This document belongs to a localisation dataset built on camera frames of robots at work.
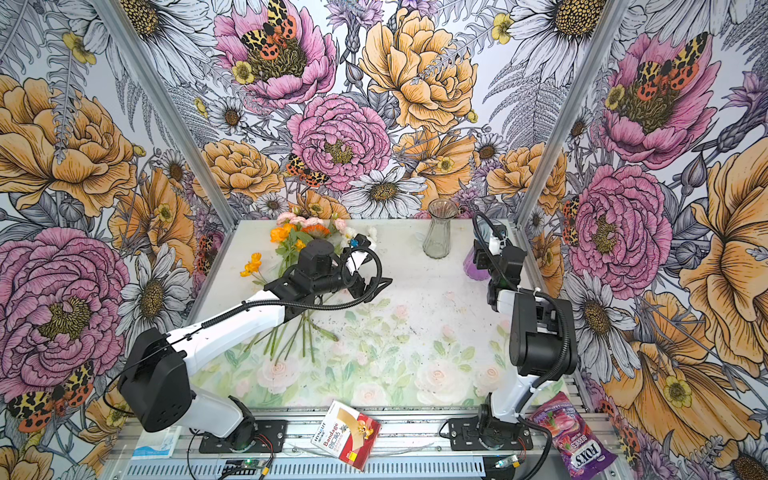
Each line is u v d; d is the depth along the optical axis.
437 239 1.06
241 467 0.71
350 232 1.08
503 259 0.76
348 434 0.71
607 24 0.73
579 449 0.70
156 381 0.42
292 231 1.10
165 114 0.88
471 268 1.02
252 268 1.01
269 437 0.73
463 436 0.74
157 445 0.73
